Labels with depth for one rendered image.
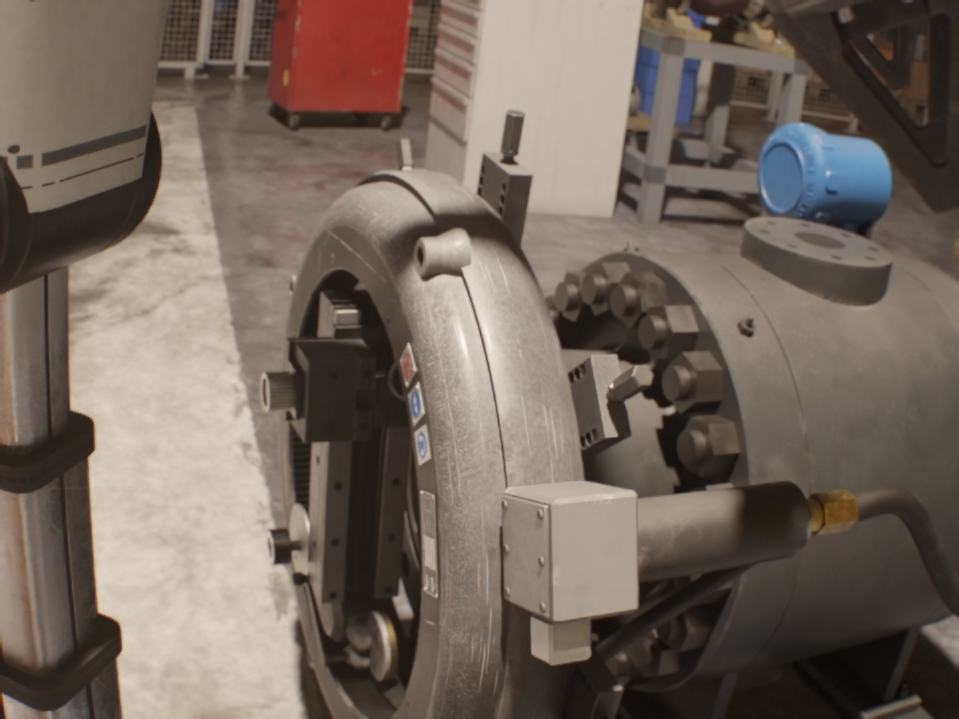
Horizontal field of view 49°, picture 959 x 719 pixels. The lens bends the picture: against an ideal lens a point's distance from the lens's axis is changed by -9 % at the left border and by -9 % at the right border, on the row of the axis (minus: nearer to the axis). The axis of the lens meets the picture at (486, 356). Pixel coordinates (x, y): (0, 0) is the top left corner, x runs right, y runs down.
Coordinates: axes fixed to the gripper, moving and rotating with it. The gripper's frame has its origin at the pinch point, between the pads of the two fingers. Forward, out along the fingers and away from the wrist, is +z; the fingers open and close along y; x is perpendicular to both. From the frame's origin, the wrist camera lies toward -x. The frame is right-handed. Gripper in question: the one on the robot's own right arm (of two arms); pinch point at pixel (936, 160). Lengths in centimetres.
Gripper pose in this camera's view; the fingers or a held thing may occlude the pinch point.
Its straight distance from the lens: 40.5
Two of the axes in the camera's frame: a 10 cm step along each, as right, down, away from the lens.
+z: 3.7, 9.1, 1.9
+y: 3.2, -3.1, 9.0
